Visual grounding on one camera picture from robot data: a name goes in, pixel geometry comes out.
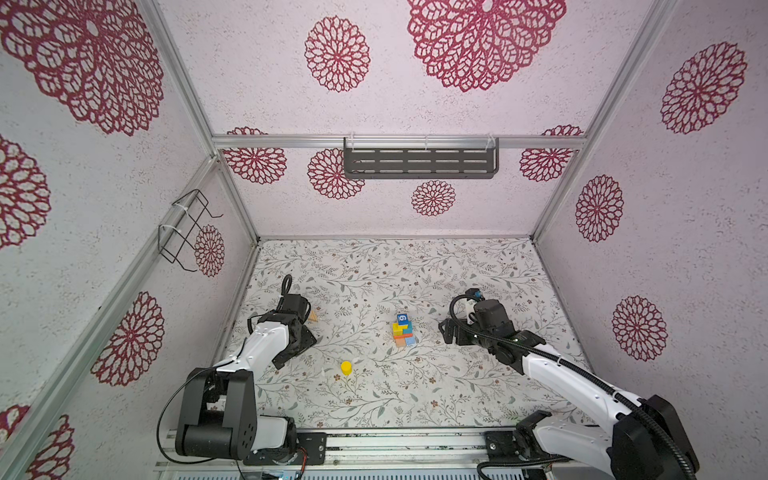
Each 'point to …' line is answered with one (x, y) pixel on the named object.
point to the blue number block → (403, 319)
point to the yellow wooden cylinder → (346, 368)
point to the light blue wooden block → (410, 340)
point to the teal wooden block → (408, 330)
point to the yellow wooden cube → (397, 323)
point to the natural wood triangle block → (313, 317)
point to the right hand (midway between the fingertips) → (453, 321)
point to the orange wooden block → (409, 335)
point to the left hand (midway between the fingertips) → (296, 354)
